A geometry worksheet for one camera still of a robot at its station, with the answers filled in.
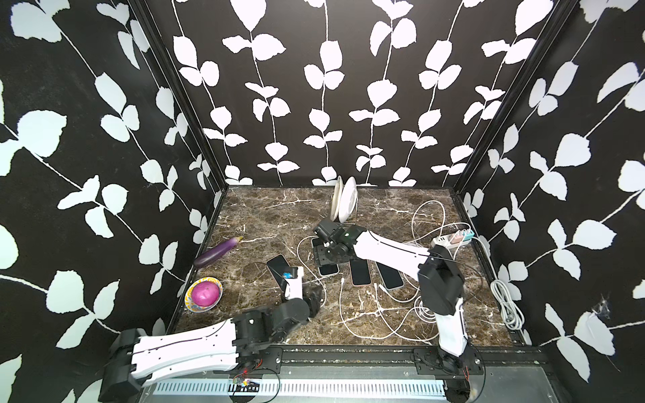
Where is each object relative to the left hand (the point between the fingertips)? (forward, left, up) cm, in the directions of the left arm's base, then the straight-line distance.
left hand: (318, 285), depth 75 cm
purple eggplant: (+19, +39, -11) cm, 45 cm away
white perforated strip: (-25, +3, -14) cm, 28 cm away
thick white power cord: (-8, -64, -12) cm, 66 cm away
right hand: (+13, 0, -6) cm, 14 cm away
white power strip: (+21, -51, -12) cm, 57 cm away
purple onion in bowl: (+2, +37, -7) cm, 38 cm away
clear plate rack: (+34, -16, -12) cm, 39 cm away
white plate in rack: (+32, -11, +3) cm, 34 cm away
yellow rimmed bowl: (-1, +41, -11) cm, 43 cm away
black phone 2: (+8, -3, -6) cm, 11 cm away
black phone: (+14, +15, -13) cm, 24 cm away
